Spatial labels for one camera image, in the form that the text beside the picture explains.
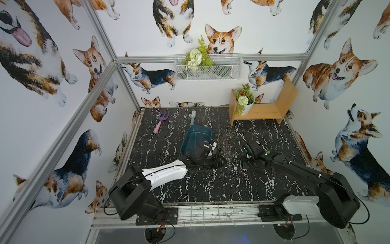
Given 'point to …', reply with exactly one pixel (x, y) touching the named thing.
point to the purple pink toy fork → (161, 118)
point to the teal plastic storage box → (195, 136)
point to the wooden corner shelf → (265, 111)
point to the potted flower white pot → (244, 100)
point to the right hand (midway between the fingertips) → (246, 160)
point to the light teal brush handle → (193, 116)
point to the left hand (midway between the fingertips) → (225, 158)
